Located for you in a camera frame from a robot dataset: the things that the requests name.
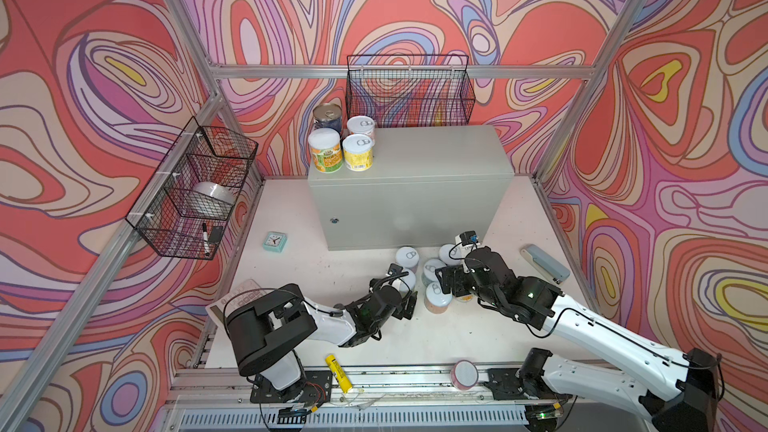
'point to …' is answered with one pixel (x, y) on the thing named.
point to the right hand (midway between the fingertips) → (452, 276)
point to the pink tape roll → (464, 374)
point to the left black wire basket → (180, 212)
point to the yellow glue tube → (339, 373)
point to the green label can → (405, 283)
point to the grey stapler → (557, 273)
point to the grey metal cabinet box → (427, 186)
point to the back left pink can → (408, 258)
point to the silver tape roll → (216, 190)
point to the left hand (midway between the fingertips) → (408, 287)
